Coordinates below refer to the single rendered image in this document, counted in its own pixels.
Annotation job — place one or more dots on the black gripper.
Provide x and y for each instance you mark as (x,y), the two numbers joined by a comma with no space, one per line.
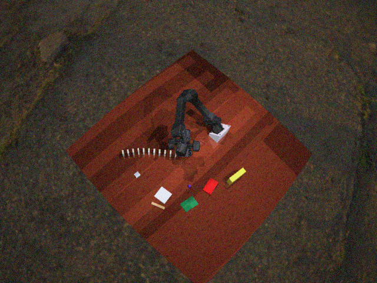
(195,145)

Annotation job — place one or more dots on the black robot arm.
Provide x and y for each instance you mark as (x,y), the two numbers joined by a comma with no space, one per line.
(179,129)

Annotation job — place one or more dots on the red rectangular block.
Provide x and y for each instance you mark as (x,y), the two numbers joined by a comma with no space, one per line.
(210,185)

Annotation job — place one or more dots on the green flat rectangular mat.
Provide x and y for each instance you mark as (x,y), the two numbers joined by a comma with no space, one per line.
(189,203)

